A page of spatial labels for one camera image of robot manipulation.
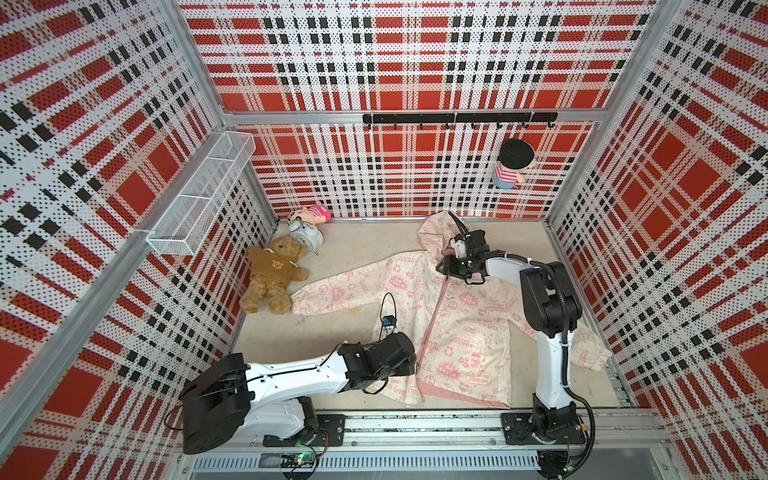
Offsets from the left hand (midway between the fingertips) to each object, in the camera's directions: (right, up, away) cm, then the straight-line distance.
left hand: (413, 358), depth 81 cm
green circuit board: (-27, -20, -11) cm, 35 cm away
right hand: (+12, +24, +23) cm, 35 cm away
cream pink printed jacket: (+16, +3, +6) cm, 17 cm away
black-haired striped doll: (+33, +60, +12) cm, 70 cm away
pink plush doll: (-37, +43, +34) cm, 67 cm away
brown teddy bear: (-47, +23, +18) cm, 55 cm away
